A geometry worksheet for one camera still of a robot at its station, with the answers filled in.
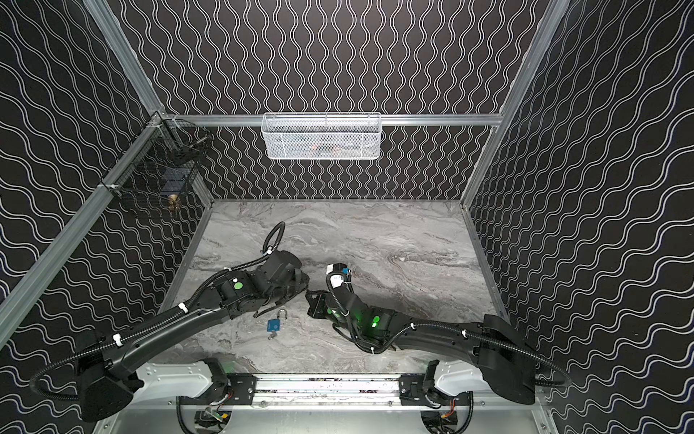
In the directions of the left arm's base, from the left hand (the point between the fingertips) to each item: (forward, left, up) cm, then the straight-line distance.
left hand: (317, 282), depth 73 cm
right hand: (-3, +4, -3) cm, 6 cm away
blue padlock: (-5, +16, -19) cm, 25 cm away
